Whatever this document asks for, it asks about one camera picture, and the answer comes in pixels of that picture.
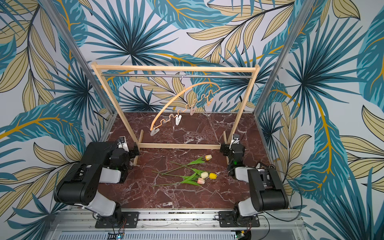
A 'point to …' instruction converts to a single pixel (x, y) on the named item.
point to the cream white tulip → (203, 175)
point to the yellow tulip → (213, 176)
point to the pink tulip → (191, 179)
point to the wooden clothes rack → (122, 121)
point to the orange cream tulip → (200, 160)
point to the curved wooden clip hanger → (174, 106)
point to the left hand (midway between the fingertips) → (127, 145)
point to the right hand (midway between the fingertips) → (233, 142)
